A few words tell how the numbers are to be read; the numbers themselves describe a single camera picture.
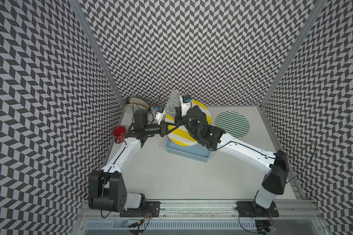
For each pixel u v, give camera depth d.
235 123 1.14
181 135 0.77
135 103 1.14
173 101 0.68
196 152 0.91
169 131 0.71
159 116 0.70
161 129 0.68
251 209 0.65
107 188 0.41
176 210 0.74
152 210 0.73
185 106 0.60
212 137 0.52
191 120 0.51
